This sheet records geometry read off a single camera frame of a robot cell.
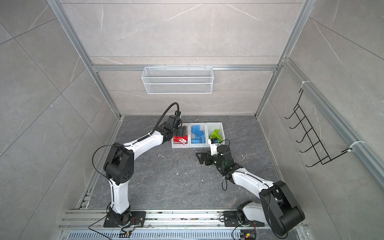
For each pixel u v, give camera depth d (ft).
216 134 3.31
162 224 2.39
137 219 2.39
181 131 2.82
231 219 2.38
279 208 1.36
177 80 3.29
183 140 3.19
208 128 3.39
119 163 1.68
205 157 2.48
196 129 3.50
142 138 1.94
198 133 3.50
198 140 3.25
